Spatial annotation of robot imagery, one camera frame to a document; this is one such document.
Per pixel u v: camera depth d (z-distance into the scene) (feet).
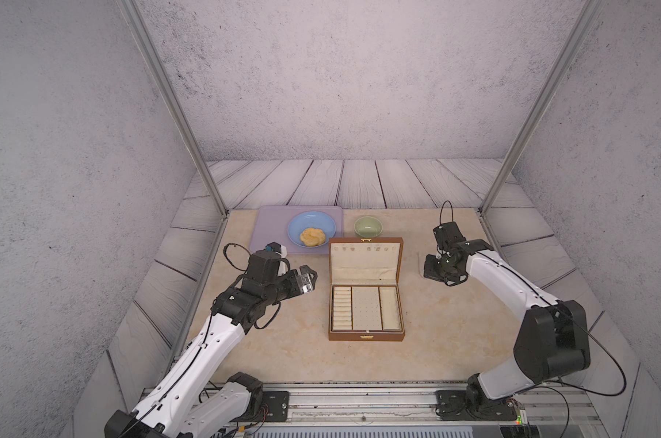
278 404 2.39
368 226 3.67
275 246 2.29
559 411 2.39
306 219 3.86
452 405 2.38
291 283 2.19
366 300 2.86
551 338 1.41
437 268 2.57
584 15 2.33
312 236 3.54
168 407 1.29
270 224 3.84
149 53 2.50
